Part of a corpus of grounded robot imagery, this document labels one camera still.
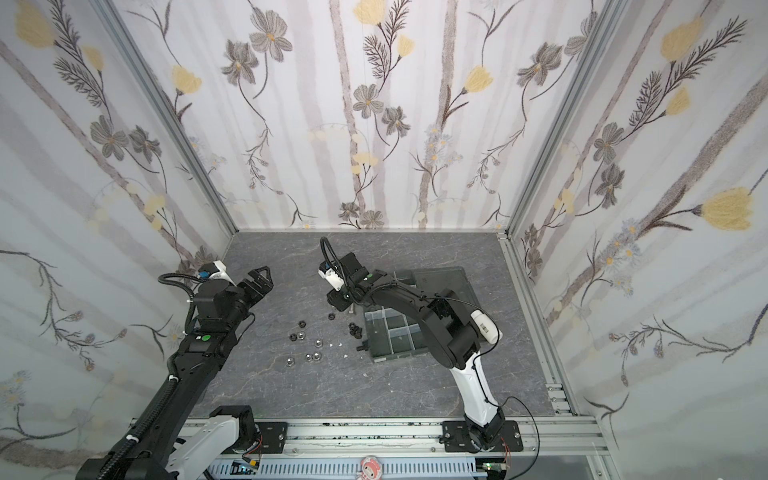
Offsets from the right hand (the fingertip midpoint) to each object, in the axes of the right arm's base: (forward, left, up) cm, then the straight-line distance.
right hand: (335, 289), depth 91 cm
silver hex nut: (-12, +10, -9) cm, 18 cm away
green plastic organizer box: (-11, -18, -6) cm, 22 cm away
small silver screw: (-17, -4, -10) cm, 20 cm away
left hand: (-3, +18, +12) cm, 22 cm away
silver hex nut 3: (-20, +12, -9) cm, 25 cm away
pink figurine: (-45, -14, -4) cm, 47 cm away
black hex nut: (-12, +13, -9) cm, 20 cm away
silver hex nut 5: (-18, +4, -9) cm, 21 cm away
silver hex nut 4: (-18, +7, -9) cm, 22 cm away
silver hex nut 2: (-14, +4, -9) cm, 17 cm away
